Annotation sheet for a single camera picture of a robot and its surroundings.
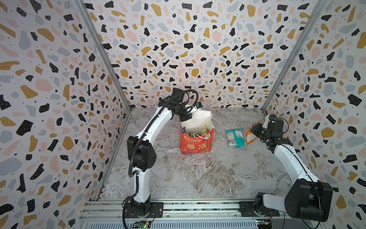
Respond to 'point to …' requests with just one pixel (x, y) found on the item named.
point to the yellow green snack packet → (205, 130)
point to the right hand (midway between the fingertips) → (253, 125)
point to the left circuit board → (143, 224)
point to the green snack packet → (191, 134)
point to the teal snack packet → (235, 137)
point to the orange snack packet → (250, 137)
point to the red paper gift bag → (194, 125)
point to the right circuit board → (264, 223)
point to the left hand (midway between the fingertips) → (192, 112)
